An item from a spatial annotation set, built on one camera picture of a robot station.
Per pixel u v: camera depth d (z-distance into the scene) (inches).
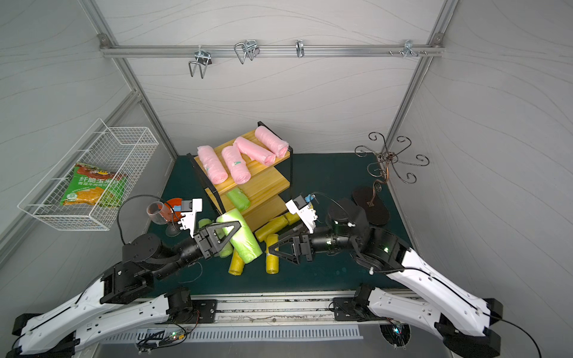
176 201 37.1
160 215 32.8
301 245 18.3
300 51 30.8
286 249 19.0
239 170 25.6
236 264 31.5
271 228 35.3
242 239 20.9
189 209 19.9
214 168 25.6
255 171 27.5
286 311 29.5
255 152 27.8
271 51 31.7
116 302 17.2
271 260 31.9
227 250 21.5
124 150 31.3
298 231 22.2
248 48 30.1
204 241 18.7
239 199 31.3
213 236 19.6
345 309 29.5
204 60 30.9
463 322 15.4
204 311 29.0
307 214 19.8
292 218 36.3
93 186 24.6
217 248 19.6
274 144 28.2
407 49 30.1
